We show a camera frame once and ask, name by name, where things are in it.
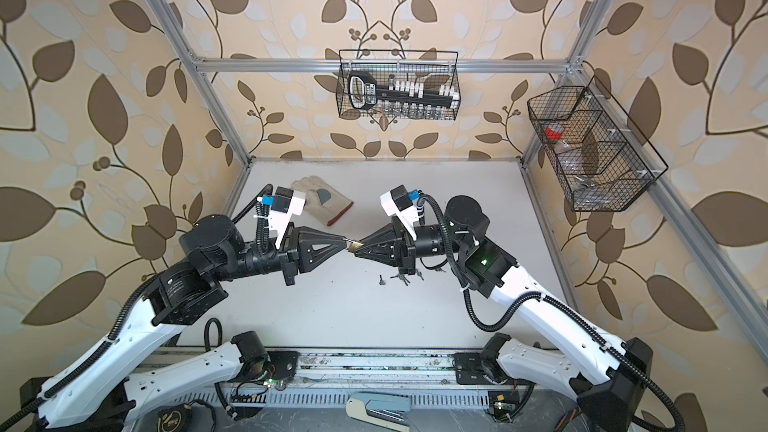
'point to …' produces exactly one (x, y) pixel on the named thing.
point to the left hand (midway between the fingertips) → (343, 246)
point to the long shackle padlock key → (382, 282)
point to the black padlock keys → (403, 278)
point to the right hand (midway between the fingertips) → (358, 254)
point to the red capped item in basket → (554, 130)
